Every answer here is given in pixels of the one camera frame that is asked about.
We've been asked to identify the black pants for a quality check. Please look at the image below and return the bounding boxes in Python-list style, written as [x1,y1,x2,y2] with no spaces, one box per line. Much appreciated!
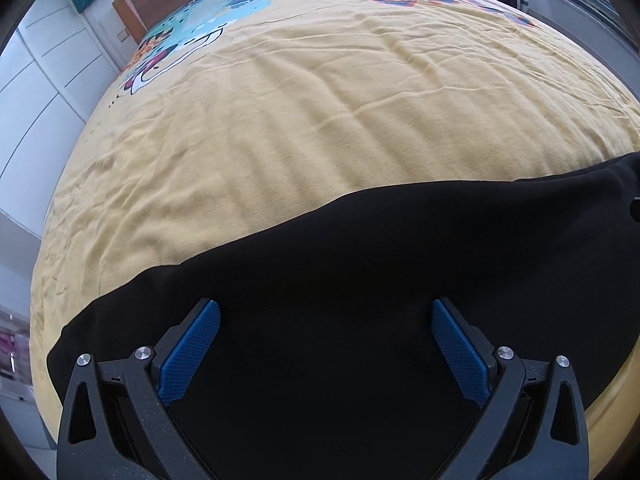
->
[48,154,639,479]

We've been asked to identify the white wardrobe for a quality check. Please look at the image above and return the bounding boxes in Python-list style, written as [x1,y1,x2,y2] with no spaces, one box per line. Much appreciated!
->
[1,0,118,237]

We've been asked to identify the yellow dinosaur bed cover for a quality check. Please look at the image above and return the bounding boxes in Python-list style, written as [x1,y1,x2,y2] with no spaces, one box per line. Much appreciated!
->
[32,0,639,479]

